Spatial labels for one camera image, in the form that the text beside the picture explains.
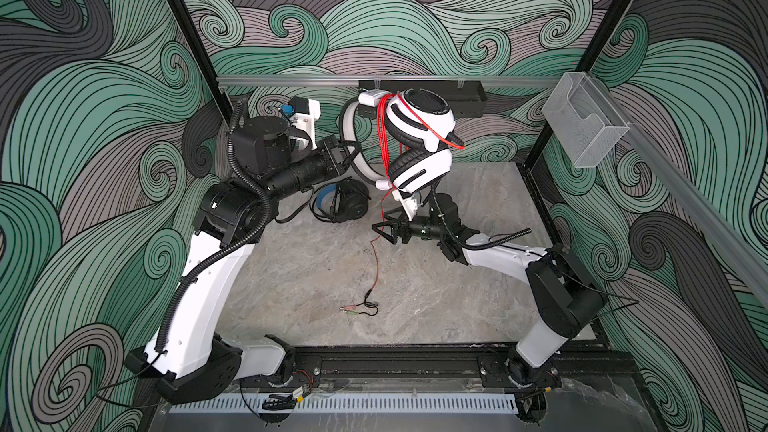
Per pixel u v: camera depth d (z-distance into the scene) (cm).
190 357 35
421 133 37
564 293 46
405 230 73
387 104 39
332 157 45
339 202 105
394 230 73
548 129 94
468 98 95
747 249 52
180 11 78
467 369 75
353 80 94
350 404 70
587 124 78
